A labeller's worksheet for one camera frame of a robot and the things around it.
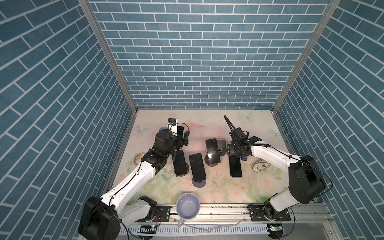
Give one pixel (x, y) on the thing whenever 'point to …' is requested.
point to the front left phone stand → (183, 174)
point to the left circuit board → (147, 229)
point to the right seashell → (259, 165)
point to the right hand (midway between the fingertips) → (232, 148)
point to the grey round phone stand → (198, 185)
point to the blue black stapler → (244, 158)
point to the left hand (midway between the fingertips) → (181, 129)
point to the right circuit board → (275, 228)
